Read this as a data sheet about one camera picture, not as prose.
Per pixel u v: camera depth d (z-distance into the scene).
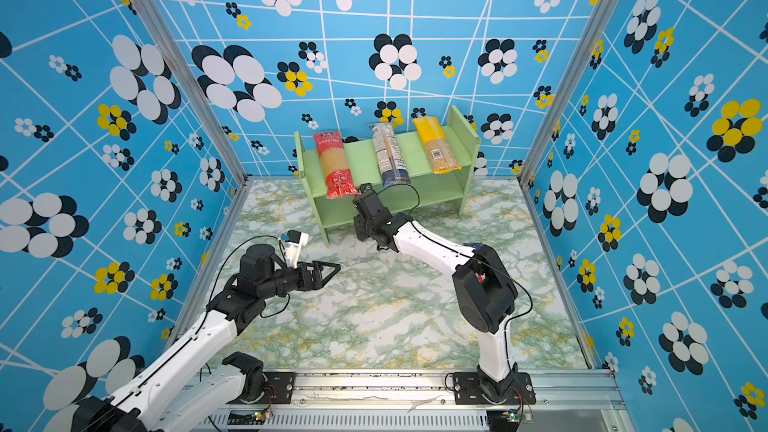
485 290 0.49
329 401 0.72
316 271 0.68
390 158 0.84
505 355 0.58
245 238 1.03
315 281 0.68
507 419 0.70
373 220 0.68
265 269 0.62
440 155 0.84
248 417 0.71
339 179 0.77
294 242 0.71
